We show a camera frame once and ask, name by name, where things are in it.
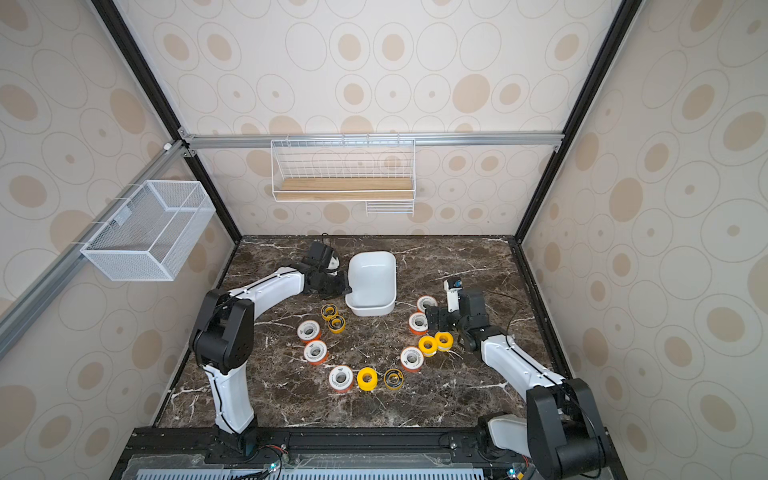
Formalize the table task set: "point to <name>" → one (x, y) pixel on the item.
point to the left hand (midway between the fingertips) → (357, 285)
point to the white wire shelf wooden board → (344, 170)
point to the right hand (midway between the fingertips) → (438, 310)
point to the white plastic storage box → (372, 279)
